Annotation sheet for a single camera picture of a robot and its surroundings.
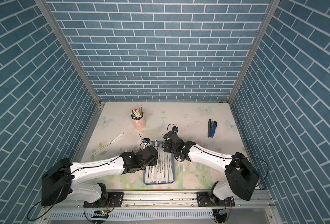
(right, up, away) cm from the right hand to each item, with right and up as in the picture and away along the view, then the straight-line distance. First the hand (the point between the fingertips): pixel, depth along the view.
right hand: (166, 145), depth 85 cm
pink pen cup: (-20, +12, +14) cm, 27 cm away
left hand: (-4, -7, -4) cm, 9 cm away
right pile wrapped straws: (+14, -13, +2) cm, 19 cm away
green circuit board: (-34, -33, -13) cm, 49 cm away
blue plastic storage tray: (-1, -16, -2) cm, 16 cm away
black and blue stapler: (+34, +11, +18) cm, 39 cm away
